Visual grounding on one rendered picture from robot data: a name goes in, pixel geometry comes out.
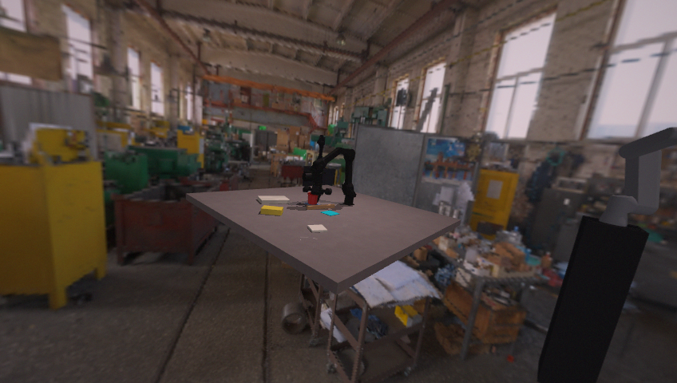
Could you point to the dark red cup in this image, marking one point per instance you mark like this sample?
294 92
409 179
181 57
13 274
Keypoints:
312 199

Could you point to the yellow rectangular block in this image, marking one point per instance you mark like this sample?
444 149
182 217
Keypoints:
271 210

